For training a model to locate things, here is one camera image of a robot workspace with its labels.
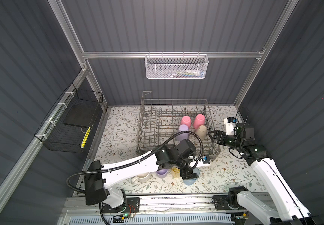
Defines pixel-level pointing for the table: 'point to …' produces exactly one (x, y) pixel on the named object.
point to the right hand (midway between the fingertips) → (215, 135)
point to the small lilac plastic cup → (162, 173)
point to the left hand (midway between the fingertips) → (197, 167)
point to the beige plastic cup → (202, 132)
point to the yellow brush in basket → (85, 137)
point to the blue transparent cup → (190, 182)
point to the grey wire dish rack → (163, 122)
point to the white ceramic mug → (142, 178)
